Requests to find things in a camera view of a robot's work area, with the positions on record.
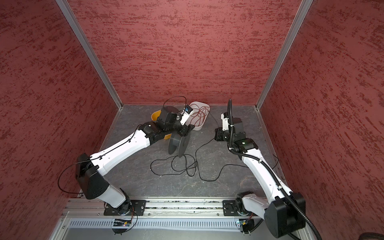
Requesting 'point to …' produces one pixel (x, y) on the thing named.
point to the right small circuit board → (242, 222)
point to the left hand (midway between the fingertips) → (188, 124)
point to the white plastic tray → (200, 104)
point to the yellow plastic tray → (154, 117)
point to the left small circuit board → (121, 223)
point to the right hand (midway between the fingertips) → (213, 132)
